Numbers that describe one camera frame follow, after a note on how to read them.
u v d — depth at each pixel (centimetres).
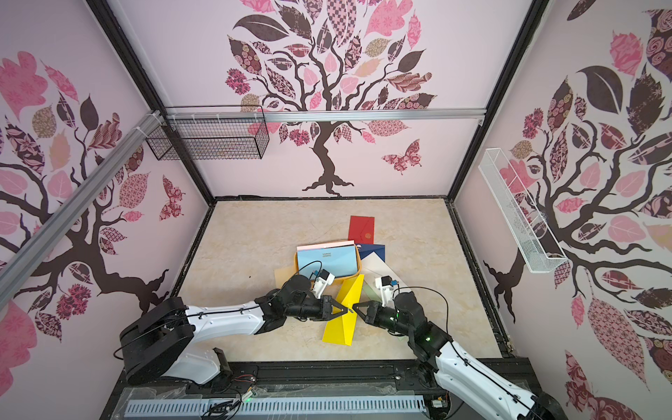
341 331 74
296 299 64
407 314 61
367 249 103
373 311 69
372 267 97
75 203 61
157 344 43
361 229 110
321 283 76
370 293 90
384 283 74
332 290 88
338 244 96
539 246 65
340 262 94
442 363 56
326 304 70
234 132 95
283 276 95
